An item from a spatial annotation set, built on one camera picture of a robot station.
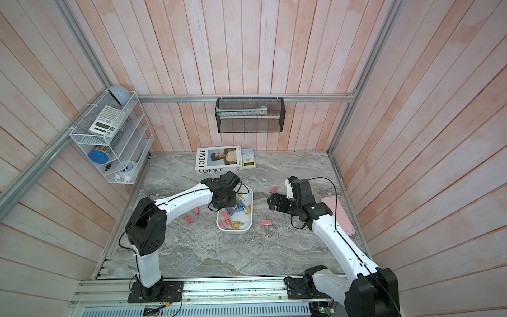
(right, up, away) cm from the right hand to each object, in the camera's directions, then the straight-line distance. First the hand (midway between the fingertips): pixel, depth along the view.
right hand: (276, 200), depth 83 cm
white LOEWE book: (-29, +19, +28) cm, 45 cm away
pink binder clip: (+1, +2, +20) cm, 20 cm away
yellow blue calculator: (-12, +20, +34) cm, 41 cm away
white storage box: (-17, -10, +10) cm, 22 cm away
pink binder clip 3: (-28, 0, -23) cm, 36 cm away
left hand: (-21, -3, +8) cm, 23 cm away
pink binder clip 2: (-4, -12, +8) cm, 15 cm away
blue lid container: (-72, +18, -7) cm, 74 cm away
